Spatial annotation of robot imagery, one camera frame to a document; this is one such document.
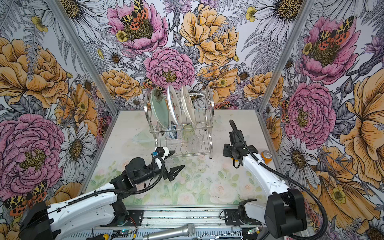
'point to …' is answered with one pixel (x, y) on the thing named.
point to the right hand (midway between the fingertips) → (228, 154)
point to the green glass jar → (188, 132)
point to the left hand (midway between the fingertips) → (178, 161)
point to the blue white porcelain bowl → (173, 135)
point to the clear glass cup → (193, 144)
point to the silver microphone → (187, 230)
